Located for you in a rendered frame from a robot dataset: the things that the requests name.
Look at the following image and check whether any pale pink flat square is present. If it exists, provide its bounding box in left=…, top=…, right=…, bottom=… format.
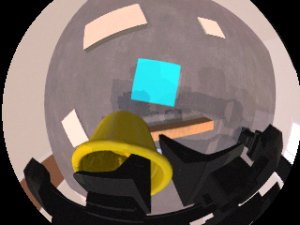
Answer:
left=61, top=109, right=90, bottom=146

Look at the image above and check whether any small beige square tile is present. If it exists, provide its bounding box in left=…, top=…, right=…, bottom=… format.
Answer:
left=198, top=18, right=225, bottom=38

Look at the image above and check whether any beige flat rectangular block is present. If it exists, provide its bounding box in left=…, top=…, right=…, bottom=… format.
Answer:
left=83, top=4, right=147, bottom=53

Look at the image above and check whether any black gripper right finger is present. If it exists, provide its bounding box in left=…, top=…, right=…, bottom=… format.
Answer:
left=158, top=134, right=245, bottom=206

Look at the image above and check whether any orange flat bar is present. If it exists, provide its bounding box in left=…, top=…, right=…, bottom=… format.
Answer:
left=149, top=117, right=214, bottom=142

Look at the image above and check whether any yellow translucent cup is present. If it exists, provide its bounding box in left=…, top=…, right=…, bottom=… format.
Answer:
left=71, top=112, right=173, bottom=195

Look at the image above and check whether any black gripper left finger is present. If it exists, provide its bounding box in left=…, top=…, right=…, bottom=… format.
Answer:
left=72, top=154, right=151, bottom=214

